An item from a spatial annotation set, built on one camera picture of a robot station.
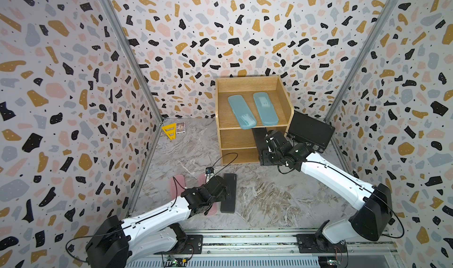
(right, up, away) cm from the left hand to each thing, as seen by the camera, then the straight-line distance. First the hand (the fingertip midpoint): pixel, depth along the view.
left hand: (224, 189), depth 82 cm
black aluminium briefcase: (+54, +26, +27) cm, 66 cm away
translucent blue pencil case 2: (+8, +36, -2) cm, 37 cm away
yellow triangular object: (-37, +28, +32) cm, 57 cm away
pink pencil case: (-5, -10, +1) cm, 11 cm away
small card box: (-32, +30, +34) cm, 56 cm away
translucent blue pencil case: (+19, +37, -1) cm, 42 cm away
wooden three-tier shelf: (+6, +20, +5) cm, 22 cm away
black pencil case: (+2, -8, +1) cm, 8 cm away
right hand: (+19, +16, -1) cm, 24 cm away
